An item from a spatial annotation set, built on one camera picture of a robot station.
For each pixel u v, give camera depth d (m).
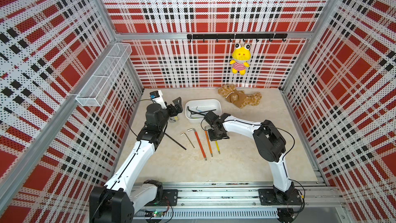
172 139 0.94
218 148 0.91
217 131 0.77
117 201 0.39
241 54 0.91
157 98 0.66
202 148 0.91
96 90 0.71
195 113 1.05
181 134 0.96
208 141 0.93
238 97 1.03
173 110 0.69
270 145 0.53
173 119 0.99
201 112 1.07
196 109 1.09
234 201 0.74
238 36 0.90
